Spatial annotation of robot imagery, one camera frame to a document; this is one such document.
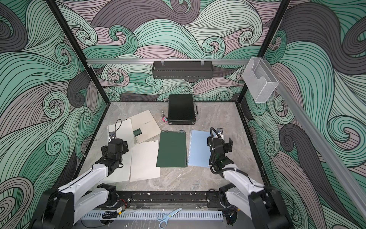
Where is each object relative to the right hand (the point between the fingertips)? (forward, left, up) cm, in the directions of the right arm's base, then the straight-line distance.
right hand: (219, 137), depth 85 cm
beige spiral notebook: (+16, +51, -11) cm, 55 cm away
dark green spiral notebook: (-4, +30, -10) cm, 32 cm away
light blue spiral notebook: (-4, +12, -11) cm, 17 cm away
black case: (+30, +23, -8) cm, 39 cm away
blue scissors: (-38, +39, -11) cm, 55 cm away
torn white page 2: (-18, +58, -9) cm, 61 cm away
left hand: (-2, +65, -2) cm, 65 cm away
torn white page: (-10, +48, -12) cm, 50 cm away
